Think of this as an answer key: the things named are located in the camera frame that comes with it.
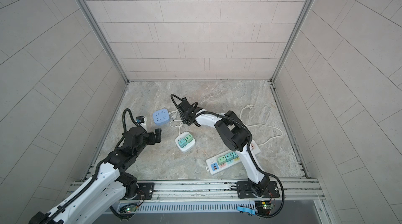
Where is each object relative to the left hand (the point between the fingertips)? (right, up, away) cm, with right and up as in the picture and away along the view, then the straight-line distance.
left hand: (157, 127), depth 82 cm
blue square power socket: (-2, +4, +12) cm, 13 cm away
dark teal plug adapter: (+37, -13, -6) cm, 40 cm away
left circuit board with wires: (-6, -30, -17) cm, 35 cm away
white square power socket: (+16, -10, +1) cm, 19 cm away
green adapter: (+17, -6, 0) cm, 18 cm away
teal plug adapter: (+14, -8, -2) cm, 16 cm away
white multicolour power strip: (+29, -18, -6) cm, 35 cm away
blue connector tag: (+43, -31, -17) cm, 56 cm away
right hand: (+14, +4, +18) cm, 23 cm away
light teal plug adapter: (+40, -12, -6) cm, 42 cm away
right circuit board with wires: (+51, -32, -14) cm, 62 cm away
